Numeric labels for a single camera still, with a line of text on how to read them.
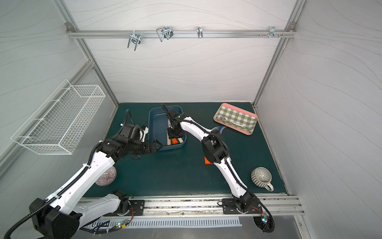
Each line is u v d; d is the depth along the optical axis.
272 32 0.77
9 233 0.34
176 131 0.85
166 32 0.77
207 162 0.88
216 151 0.61
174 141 0.95
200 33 0.78
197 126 0.67
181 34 0.77
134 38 0.78
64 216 0.39
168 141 0.96
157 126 1.07
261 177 0.83
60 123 0.69
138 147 0.64
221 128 1.04
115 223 0.70
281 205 0.77
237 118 1.11
